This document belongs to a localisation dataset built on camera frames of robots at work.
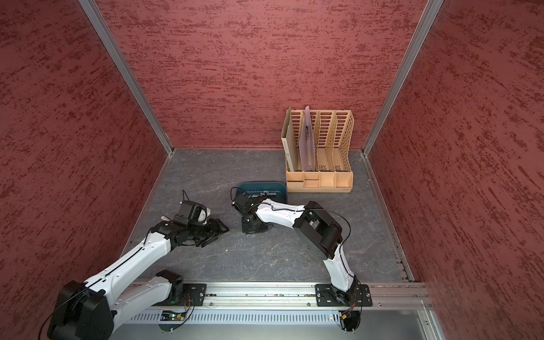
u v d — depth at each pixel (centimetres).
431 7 71
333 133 107
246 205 72
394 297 74
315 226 55
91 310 39
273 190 103
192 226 68
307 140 91
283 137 86
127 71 87
